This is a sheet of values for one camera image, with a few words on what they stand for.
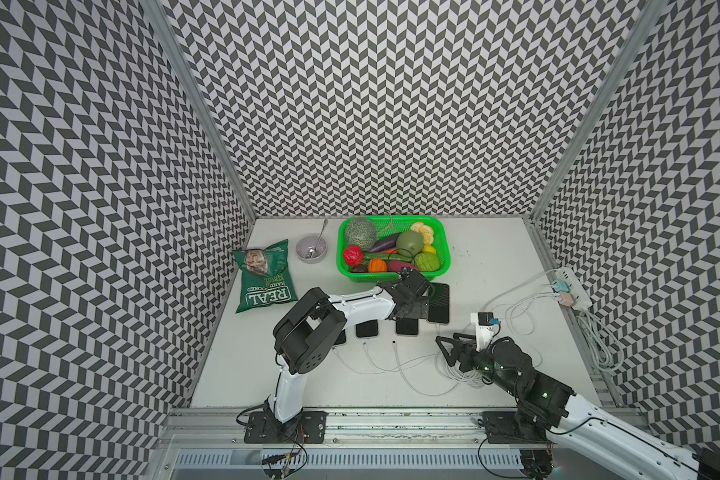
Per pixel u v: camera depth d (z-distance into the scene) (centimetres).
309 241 103
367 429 74
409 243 101
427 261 95
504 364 59
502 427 74
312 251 105
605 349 87
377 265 96
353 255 96
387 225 102
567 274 101
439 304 94
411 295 72
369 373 83
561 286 97
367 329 90
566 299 94
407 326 89
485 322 68
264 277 97
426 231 106
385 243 102
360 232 99
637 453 48
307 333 50
